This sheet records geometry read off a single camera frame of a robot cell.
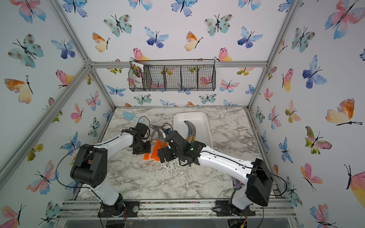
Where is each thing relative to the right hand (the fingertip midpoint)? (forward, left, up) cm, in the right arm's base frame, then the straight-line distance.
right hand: (165, 150), depth 74 cm
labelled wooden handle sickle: (+15, +6, -18) cm, 24 cm away
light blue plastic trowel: (+39, +38, -20) cm, 58 cm away
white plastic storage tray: (+35, -19, -19) cm, 44 cm away
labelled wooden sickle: (+24, -15, -18) cm, 34 cm away
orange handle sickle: (+6, +11, -18) cm, 22 cm away
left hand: (+8, +14, -17) cm, 23 cm away
